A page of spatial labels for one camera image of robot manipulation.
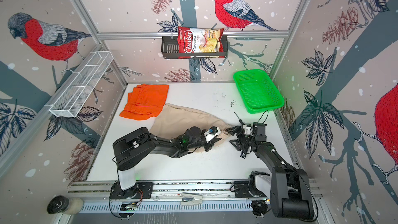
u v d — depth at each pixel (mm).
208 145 749
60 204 614
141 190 728
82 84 780
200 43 878
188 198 699
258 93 1141
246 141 745
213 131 715
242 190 737
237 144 782
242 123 974
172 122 994
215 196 728
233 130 782
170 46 951
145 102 1078
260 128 701
